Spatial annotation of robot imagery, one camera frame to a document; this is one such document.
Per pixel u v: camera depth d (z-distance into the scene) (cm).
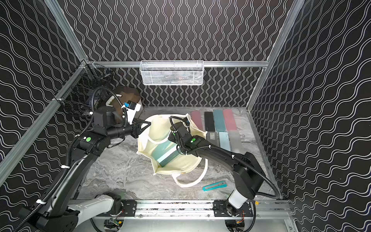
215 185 85
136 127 57
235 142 101
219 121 110
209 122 114
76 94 88
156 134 78
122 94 100
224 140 97
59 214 42
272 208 76
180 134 61
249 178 44
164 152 85
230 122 113
